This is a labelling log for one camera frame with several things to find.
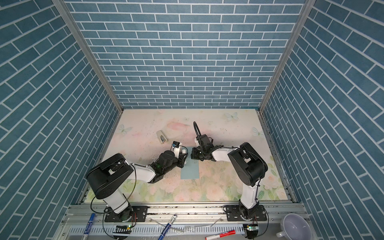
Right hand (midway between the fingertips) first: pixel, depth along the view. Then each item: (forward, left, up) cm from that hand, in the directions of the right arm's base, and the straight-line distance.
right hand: (189, 154), depth 94 cm
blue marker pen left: (-42, +42, +1) cm, 60 cm away
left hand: (-2, +1, +3) cm, 4 cm away
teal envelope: (-9, -2, -2) cm, 10 cm away
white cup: (-34, -55, -2) cm, 65 cm away
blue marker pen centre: (-38, +5, 0) cm, 38 cm away
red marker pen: (-39, -24, -2) cm, 45 cm away
